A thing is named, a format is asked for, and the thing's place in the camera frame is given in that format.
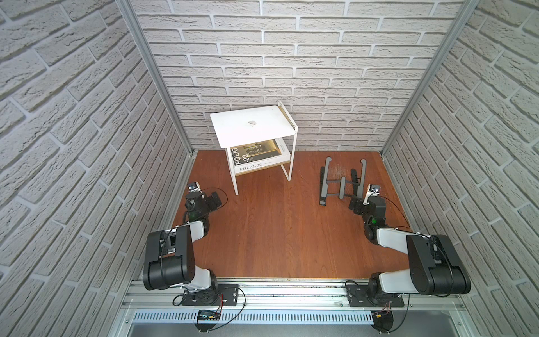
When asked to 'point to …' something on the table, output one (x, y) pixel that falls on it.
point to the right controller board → (382, 321)
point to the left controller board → (208, 315)
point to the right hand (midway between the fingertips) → (359, 194)
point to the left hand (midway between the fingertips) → (204, 192)
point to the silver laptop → (243, 126)
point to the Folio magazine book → (257, 156)
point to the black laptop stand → (342, 187)
